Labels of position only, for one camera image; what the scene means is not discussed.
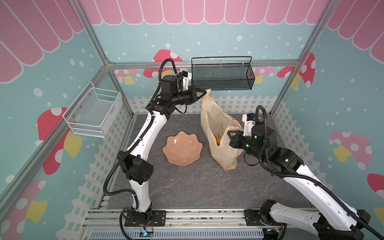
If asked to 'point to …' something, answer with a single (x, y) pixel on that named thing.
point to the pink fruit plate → (182, 149)
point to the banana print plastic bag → (216, 123)
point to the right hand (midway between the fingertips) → (226, 132)
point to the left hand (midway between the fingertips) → (206, 95)
